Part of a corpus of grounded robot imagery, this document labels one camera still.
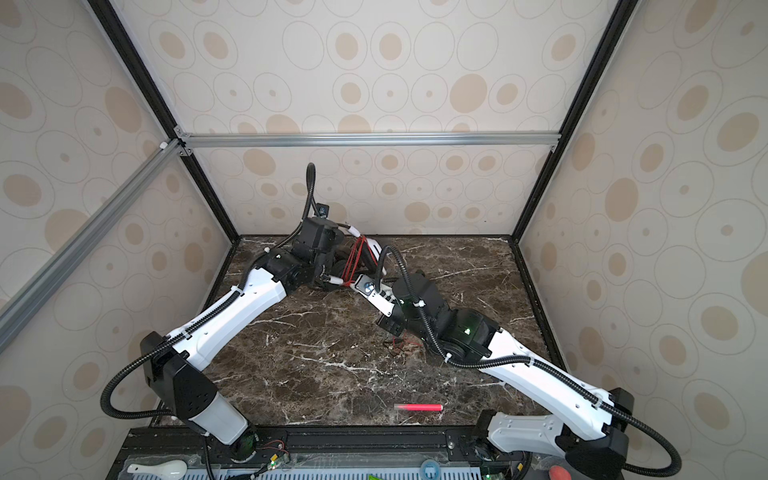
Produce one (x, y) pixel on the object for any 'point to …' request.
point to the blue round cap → (430, 470)
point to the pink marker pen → (418, 407)
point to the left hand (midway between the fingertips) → (322, 233)
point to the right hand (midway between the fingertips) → (381, 292)
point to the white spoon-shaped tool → (170, 470)
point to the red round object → (557, 472)
